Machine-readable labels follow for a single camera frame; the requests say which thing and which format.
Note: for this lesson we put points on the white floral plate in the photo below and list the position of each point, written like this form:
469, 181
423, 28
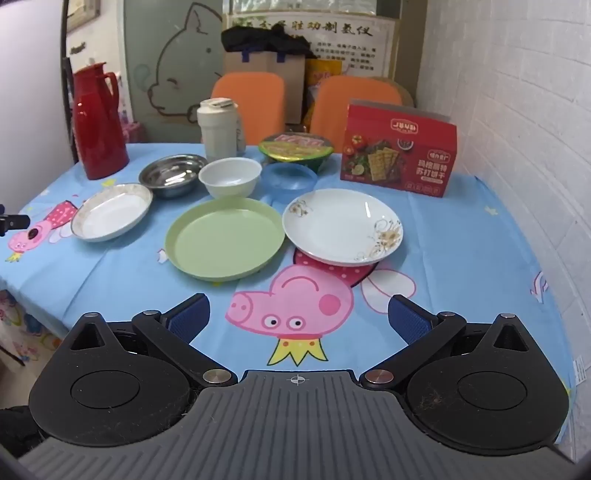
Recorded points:
337, 221

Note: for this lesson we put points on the wall poster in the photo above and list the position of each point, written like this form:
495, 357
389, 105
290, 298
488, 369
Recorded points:
360, 41

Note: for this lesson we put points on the green instant noodle bowl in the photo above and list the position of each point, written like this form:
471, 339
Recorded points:
295, 147

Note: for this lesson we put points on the floral patterned cloth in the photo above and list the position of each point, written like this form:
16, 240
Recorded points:
18, 323

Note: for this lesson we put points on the white bowl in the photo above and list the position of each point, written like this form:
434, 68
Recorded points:
231, 182

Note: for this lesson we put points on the cardboard box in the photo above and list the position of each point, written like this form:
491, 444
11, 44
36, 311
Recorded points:
291, 74

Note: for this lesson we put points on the white marbled rim plate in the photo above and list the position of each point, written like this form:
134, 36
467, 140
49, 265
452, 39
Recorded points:
111, 212

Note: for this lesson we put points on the blue cartoon tablecloth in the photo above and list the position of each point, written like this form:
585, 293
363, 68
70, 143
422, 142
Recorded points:
138, 286

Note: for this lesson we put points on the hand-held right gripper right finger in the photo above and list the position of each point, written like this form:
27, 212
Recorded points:
408, 321

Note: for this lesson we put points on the red thermos jug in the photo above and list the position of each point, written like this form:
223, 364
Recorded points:
99, 129

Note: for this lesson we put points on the black cloth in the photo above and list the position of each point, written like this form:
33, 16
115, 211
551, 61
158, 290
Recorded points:
258, 39

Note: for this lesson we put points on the yellow bag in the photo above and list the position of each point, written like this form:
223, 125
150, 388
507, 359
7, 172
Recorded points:
323, 69

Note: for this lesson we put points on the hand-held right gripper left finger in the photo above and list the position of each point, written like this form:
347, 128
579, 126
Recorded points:
189, 319

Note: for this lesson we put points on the frosted glass cartoon door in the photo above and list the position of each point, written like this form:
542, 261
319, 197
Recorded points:
175, 60

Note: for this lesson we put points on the blue translucent bowl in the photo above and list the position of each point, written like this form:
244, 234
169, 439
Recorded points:
288, 185

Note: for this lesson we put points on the stainless steel bowl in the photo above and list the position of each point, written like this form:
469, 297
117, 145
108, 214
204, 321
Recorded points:
171, 177

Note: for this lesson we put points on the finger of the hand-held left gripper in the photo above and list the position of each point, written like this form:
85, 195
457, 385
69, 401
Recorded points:
11, 221

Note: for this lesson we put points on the light green plate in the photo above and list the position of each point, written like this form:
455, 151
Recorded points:
221, 240

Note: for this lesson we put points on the pink container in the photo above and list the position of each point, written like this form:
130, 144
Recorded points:
136, 134

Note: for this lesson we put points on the orange chair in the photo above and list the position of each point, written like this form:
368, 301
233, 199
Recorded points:
341, 99
249, 97

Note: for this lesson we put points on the picture frame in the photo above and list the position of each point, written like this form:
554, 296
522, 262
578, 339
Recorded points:
83, 9

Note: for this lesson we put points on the red cracker box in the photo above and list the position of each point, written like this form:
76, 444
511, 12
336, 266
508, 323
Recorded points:
397, 152

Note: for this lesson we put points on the white tumbler cup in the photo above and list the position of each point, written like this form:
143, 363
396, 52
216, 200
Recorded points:
217, 134

